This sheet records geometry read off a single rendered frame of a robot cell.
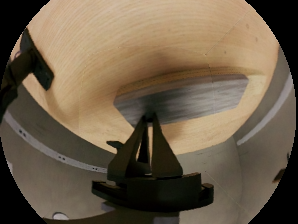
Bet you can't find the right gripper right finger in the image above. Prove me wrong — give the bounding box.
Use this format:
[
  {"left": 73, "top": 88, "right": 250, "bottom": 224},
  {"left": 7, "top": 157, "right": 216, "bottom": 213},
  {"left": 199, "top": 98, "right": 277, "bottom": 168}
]
[{"left": 151, "top": 113, "right": 183, "bottom": 178}]

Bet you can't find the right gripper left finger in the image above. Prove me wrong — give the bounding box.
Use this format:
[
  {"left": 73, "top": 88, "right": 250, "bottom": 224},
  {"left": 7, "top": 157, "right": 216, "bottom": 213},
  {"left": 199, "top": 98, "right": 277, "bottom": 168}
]
[{"left": 107, "top": 115, "right": 151, "bottom": 177}]

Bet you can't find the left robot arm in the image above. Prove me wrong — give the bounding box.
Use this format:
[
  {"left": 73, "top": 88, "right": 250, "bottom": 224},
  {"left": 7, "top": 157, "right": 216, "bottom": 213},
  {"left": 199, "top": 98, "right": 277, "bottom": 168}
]
[{"left": 0, "top": 28, "right": 54, "bottom": 125}]

